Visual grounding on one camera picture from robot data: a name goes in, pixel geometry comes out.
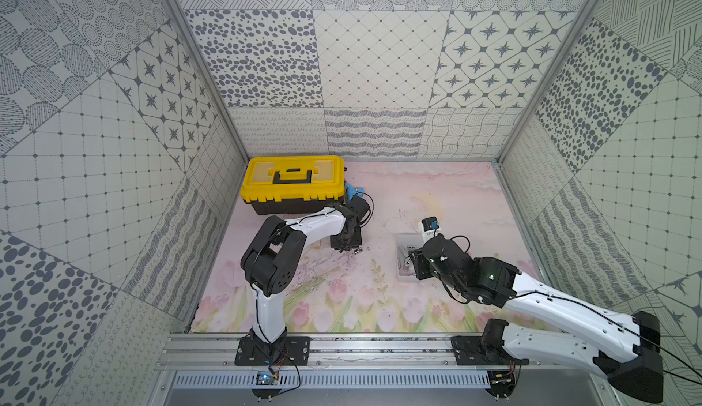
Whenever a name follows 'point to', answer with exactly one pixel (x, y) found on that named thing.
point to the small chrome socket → (357, 251)
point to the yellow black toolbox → (281, 185)
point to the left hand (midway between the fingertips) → (352, 240)
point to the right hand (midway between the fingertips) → (416, 254)
